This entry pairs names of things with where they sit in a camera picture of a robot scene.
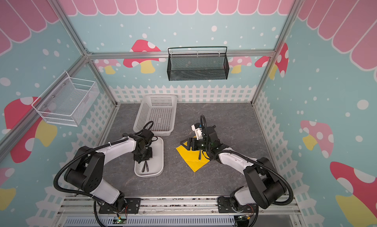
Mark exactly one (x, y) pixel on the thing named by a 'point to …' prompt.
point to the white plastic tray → (155, 164)
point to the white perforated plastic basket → (160, 109)
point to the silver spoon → (143, 168)
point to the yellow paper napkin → (192, 157)
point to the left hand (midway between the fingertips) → (147, 161)
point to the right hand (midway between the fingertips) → (183, 142)
